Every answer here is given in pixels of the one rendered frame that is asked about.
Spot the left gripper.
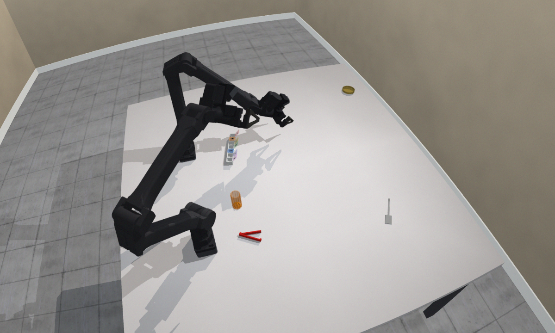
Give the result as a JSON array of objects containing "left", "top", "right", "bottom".
[{"left": 270, "top": 109, "right": 294, "bottom": 128}]

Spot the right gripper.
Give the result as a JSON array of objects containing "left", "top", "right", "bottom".
[{"left": 218, "top": 106, "right": 260, "bottom": 129}]

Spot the translucent orange pill bottle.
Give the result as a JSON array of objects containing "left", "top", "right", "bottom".
[{"left": 230, "top": 191, "right": 242, "bottom": 210}]

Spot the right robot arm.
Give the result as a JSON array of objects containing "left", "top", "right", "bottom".
[{"left": 112, "top": 83, "right": 238, "bottom": 257}]

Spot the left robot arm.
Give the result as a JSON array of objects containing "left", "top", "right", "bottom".
[{"left": 162, "top": 52, "right": 290, "bottom": 161}]

